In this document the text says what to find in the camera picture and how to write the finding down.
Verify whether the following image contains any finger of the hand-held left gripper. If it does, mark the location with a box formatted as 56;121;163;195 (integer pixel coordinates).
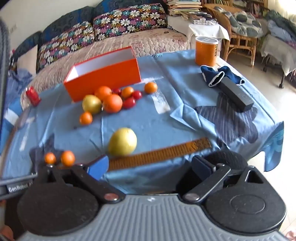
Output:
30;134;56;167

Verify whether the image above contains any small orange mandarin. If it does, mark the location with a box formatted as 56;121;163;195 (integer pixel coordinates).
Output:
60;151;76;167
44;152;57;165

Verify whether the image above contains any grey knife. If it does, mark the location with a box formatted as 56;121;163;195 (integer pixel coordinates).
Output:
14;109;31;130

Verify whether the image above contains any grey cloth covered table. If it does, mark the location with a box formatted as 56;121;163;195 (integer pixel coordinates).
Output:
260;34;296;77

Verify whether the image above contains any blue tablecloth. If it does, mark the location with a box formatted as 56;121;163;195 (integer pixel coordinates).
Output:
0;49;285;195

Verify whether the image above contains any brown woven strap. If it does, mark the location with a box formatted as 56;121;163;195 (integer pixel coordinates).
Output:
109;137;212;172

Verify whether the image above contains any white pillow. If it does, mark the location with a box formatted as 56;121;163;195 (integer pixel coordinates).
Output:
17;45;38;75

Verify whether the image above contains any stack of books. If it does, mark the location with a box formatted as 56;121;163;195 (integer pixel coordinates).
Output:
166;0;204;18

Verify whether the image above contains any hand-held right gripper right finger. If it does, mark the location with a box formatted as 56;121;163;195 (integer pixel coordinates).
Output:
183;155;266;202

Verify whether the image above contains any side table with white cloth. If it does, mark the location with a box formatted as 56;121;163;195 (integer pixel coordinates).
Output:
188;23;230;50

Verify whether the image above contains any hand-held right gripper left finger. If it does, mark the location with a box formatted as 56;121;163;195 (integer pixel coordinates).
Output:
37;155;121;204

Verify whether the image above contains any long black box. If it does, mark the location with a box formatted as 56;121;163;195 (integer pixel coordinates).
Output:
218;79;255;113

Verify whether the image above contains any navy white-trimmed sock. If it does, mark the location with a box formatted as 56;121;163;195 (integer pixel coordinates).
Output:
201;65;225;88
218;66;246;86

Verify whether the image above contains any large orange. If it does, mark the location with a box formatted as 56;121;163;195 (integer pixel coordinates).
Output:
102;94;123;113

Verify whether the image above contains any blue cloth pile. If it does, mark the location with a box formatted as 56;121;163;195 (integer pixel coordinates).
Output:
7;68;33;98

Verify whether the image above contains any rattan chair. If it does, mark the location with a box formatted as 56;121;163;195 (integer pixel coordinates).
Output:
203;3;258;67

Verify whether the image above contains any floral cushion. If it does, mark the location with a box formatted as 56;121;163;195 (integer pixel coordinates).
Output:
37;21;95;72
93;3;168;41

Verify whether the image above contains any sofa with beige quilted cover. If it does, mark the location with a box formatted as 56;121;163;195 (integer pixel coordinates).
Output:
30;30;188;93

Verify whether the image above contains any red soda can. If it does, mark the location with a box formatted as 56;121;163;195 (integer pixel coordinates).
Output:
25;86;41;107

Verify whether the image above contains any grey spotted chair cushion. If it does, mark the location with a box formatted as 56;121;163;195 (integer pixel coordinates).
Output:
214;6;264;39

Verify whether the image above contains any yellow pear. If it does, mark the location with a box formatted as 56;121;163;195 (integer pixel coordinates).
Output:
82;95;102;115
108;127;138;157

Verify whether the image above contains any orange canister with white lid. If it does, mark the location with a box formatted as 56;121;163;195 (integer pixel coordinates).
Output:
195;36;219;66

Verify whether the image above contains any wooden bookshelf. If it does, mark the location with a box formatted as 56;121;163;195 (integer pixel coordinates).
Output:
245;0;269;14

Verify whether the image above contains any orange cardboard box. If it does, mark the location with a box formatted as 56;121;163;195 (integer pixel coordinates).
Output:
63;46;142;103

